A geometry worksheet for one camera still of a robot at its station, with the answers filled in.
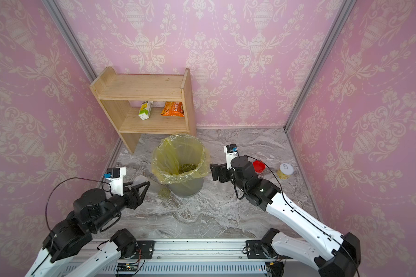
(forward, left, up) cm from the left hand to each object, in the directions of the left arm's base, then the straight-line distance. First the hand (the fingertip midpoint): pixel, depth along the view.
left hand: (147, 184), depth 64 cm
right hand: (+12, -28, -2) cm, 30 cm away
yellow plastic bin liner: (+23, -7, -16) cm, 29 cm away
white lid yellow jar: (+20, -64, -21) cm, 70 cm away
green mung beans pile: (+23, -10, -24) cm, 35 cm away
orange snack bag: (+46, -3, -1) cm, 46 cm away
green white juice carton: (+46, +13, -2) cm, 48 cm away
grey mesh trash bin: (+8, -12, -19) cm, 24 cm away
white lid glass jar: (+1, +3, +2) cm, 3 cm away
